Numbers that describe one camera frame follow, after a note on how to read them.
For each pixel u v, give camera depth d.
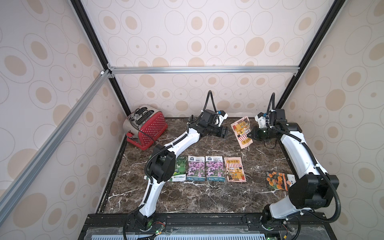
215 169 0.92
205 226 0.73
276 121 0.64
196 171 0.91
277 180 0.88
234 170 0.92
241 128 0.85
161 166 0.56
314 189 0.42
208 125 0.76
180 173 0.90
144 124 0.94
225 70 1.74
